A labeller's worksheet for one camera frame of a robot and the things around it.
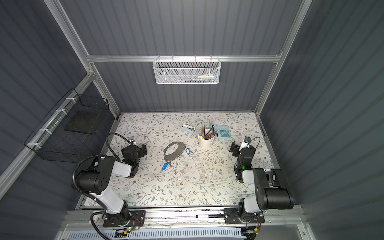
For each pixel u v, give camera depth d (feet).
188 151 3.24
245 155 2.41
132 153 2.48
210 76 2.93
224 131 3.53
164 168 2.99
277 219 2.41
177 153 3.22
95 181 1.55
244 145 2.63
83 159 1.61
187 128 3.56
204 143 3.16
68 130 2.40
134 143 2.76
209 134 3.15
